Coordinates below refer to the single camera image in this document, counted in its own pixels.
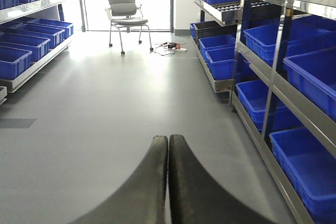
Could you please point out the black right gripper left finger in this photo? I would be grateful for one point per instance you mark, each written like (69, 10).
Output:
(141, 195)

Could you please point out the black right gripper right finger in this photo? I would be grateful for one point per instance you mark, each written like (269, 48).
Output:
(194, 195)

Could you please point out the black plastic bin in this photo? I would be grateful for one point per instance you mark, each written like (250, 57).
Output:
(210, 28)

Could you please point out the white power strip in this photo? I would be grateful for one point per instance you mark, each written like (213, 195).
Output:
(182, 49)

